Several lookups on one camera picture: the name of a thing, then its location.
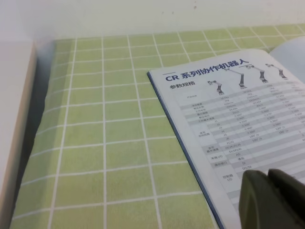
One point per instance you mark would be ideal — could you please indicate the white side board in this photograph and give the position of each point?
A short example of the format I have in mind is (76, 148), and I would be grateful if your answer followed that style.
(17, 67)

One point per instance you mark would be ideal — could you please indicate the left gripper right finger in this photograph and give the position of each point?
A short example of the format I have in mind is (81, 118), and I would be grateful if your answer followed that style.
(290, 199)

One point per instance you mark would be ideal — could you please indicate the green checked tablecloth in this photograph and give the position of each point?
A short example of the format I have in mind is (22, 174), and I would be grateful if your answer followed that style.
(104, 155)

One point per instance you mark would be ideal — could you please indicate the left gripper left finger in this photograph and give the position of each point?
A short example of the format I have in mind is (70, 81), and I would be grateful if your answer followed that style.
(257, 202)

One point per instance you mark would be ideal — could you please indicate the robot catalogue book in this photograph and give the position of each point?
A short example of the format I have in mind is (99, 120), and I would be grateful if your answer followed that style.
(235, 112)

